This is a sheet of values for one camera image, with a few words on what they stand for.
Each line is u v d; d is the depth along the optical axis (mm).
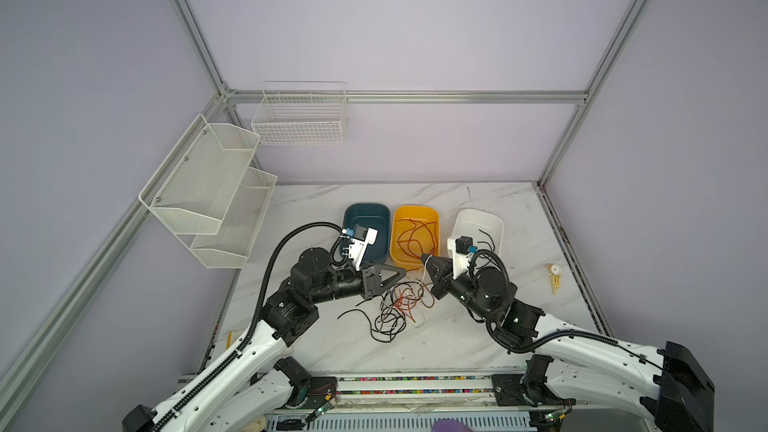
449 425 704
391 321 794
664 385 415
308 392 700
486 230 1067
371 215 1073
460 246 609
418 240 1021
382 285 583
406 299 840
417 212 1067
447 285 628
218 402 409
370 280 548
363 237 588
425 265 675
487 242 1012
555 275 930
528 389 653
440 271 656
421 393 747
